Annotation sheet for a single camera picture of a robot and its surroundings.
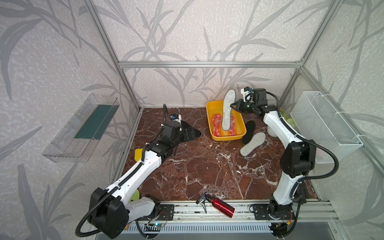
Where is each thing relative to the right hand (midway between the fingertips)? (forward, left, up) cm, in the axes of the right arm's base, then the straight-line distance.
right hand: (229, 104), depth 87 cm
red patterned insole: (+4, +6, -23) cm, 25 cm away
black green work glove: (-44, -36, -25) cm, 62 cm away
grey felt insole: (+3, 0, +1) cm, 4 cm away
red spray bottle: (-49, +8, -22) cm, 54 cm away
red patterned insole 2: (-2, -5, -25) cm, 25 cm away
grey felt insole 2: (-10, -21, -24) cm, 34 cm away
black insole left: (-3, +20, -26) cm, 33 cm away
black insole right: (0, -17, -21) cm, 27 cm away
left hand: (-16, +24, -3) cm, 29 cm away
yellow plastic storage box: (-1, -9, -24) cm, 25 cm away
